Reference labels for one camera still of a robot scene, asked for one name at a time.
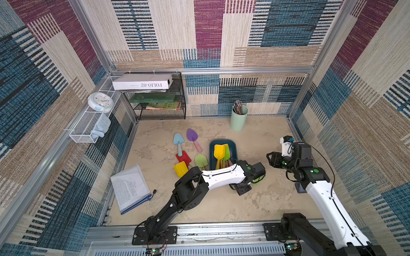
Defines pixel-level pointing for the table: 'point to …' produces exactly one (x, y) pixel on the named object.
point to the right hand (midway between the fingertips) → (272, 153)
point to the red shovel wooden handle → (184, 158)
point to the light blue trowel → (178, 139)
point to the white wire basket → (83, 132)
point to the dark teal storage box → (233, 149)
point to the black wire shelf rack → (139, 109)
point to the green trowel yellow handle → (257, 180)
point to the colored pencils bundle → (238, 106)
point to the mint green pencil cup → (237, 120)
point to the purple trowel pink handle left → (192, 135)
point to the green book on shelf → (152, 97)
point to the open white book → (130, 188)
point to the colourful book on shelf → (163, 106)
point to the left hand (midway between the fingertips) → (239, 185)
